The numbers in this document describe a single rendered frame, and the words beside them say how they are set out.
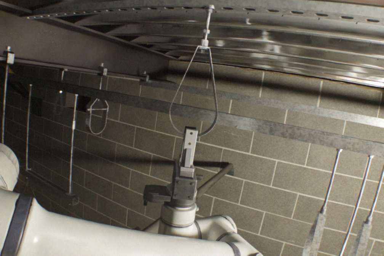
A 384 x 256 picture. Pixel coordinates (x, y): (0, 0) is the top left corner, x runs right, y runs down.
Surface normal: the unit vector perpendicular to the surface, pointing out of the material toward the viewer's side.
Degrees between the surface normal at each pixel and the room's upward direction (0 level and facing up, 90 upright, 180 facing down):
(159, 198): 90
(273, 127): 90
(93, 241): 42
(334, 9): 90
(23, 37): 90
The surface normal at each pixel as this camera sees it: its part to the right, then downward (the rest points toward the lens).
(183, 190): 0.07, 0.11
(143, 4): -0.41, 0.03
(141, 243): 0.58, -0.74
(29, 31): 0.90, 0.18
